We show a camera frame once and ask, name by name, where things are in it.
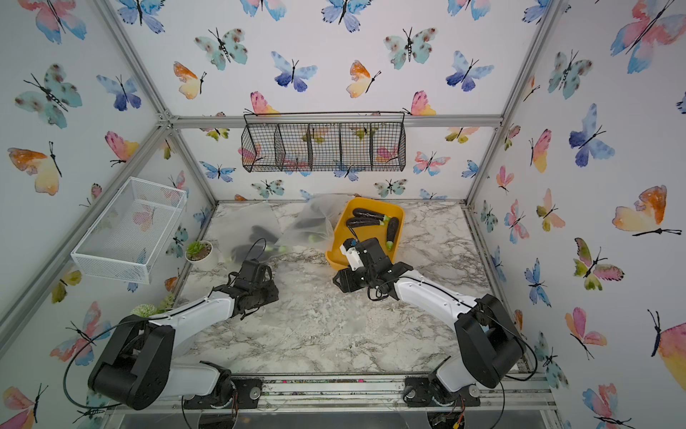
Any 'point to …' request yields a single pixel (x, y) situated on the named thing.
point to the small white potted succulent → (200, 253)
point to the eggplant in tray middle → (393, 223)
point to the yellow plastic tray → (344, 232)
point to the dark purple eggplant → (262, 241)
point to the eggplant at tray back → (367, 214)
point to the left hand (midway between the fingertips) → (278, 288)
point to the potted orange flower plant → (167, 302)
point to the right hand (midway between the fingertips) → (342, 275)
